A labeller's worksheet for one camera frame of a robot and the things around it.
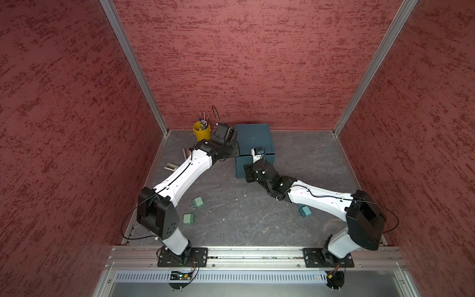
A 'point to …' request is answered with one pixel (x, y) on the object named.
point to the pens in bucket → (204, 122)
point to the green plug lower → (188, 218)
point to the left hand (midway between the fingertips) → (234, 153)
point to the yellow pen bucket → (201, 134)
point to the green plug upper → (198, 202)
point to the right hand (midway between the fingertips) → (247, 168)
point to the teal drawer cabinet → (250, 136)
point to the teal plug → (305, 211)
